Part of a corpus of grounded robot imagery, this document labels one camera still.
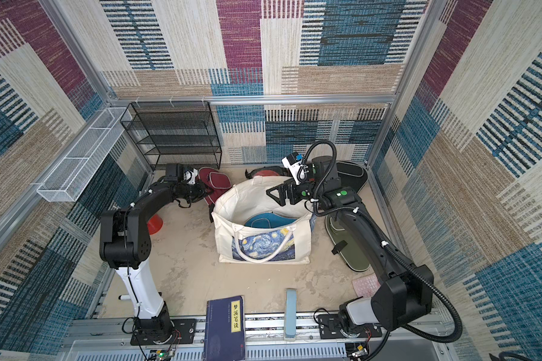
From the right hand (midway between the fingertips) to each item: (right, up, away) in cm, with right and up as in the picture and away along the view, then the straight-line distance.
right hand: (280, 190), depth 76 cm
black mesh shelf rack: (-49, +29, +32) cm, 65 cm away
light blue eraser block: (+3, -39, -2) cm, 39 cm away
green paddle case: (+26, -22, +16) cm, 38 cm away
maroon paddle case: (-25, +3, +22) cm, 33 cm away
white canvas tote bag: (-14, -17, -3) cm, 22 cm away
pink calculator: (+31, -34, +6) cm, 46 cm away
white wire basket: (-66, +5, -4) cm, 66 cm away
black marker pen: (-54, -37, +4) cm, 66 cm away
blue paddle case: (-5, -13, +18) cm, 22 cm away
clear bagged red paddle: (-5, +9, +40) cm, 41 cm away
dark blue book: (-18, -44, -3) cm, 48 cm away
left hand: (-29, 0, +23) cm, 37 cm away
